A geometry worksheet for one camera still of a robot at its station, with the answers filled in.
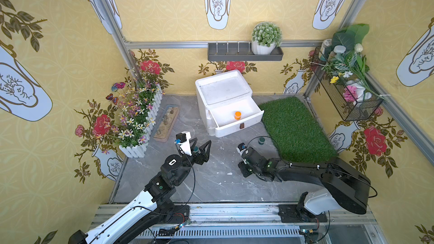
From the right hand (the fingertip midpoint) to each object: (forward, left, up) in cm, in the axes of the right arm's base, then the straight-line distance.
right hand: (245, 157), depth 91 cm
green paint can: (-10, +22, +27) cm, 36 cm away
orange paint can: (+15, +5, +16) cm, 23 cm away
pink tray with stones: (+19, +48, +2) cm, 51 cm away
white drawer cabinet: (+18, +11, +23) cm, 31 cm away
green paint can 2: (+9, -9, +1) cm, 13 cm away
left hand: (-2, +23, +21) cm, 31 cm away
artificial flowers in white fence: (+20, +60, +18) cm, 66 cm away
